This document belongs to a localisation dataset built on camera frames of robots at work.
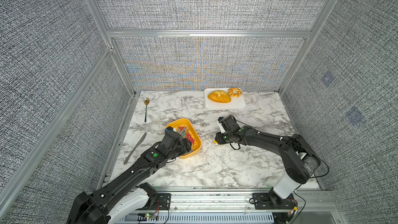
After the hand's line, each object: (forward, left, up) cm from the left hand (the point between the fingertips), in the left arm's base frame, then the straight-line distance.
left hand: (190, 144), depth 79 cm
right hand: (+9, -15, -7) cm, 19 cm away
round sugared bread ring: (+47, -34, -12) cm, 60 cm away
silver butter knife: (+9, +32, -14) cm, 36 cm away
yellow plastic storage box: (+18, +3, -8) cm, 20 cm away
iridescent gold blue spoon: (+41, +32, -12) cm, 53 cm away
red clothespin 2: (+10, +1, -12) cm, 16 cm away
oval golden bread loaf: (+41, -21, -9) cm, 47 cm away
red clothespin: (+16, +6, -11) cm, 20 cm away
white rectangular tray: (+38, -33, -13) cm, 52 cm away
